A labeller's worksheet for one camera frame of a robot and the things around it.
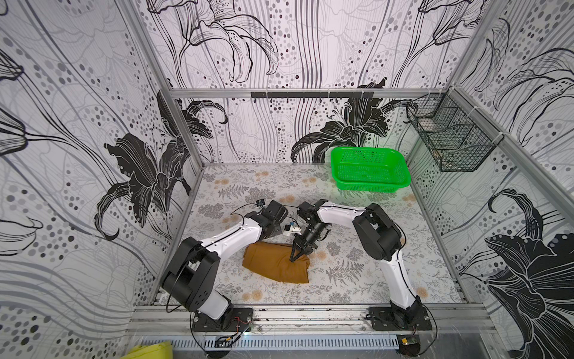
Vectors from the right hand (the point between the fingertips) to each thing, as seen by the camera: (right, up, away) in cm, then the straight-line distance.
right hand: (297, 257), depth 86 cm
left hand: (-10, +9, +4) cm, 14 cm away
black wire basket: (+66, +48, +2) cm, 81 cm away
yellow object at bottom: (-40, -18, -24) cm, 50 cm away
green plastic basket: (+40, +37, +32) cm, 63 cm away
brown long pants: (-9, +1, -6) cm, 11 cm away
